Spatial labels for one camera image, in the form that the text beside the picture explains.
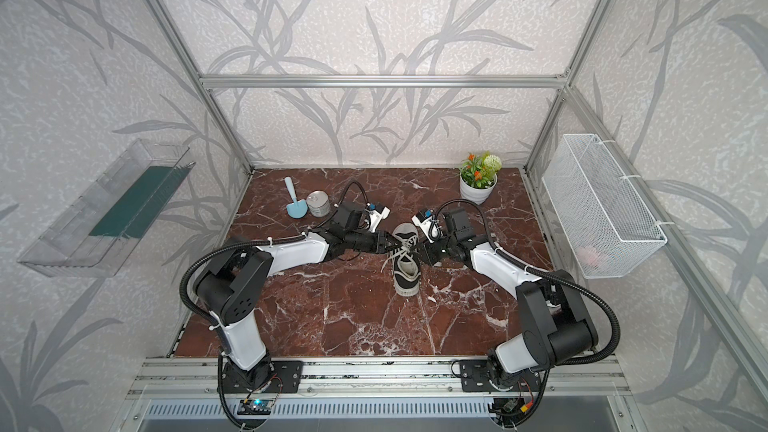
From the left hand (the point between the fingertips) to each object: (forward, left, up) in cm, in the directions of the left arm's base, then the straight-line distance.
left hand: (402, 237), depth 87 cm
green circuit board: (-40, +35, -12) cm, 55 cm away
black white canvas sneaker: (-5, -1, -6) cm, 8 cm away
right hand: (+1, -4, -2) cm, 5 cm away
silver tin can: (+17, +29, -7) cm, 35 cm away
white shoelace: (-3, +1, -5) cm, 5 cm away
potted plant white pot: (+22, -25, +3) cm, 34 cm away
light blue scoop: (+19, +38, -12) cm, 44 cm away
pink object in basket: (-10, -46, +11) cm, 48 cm away
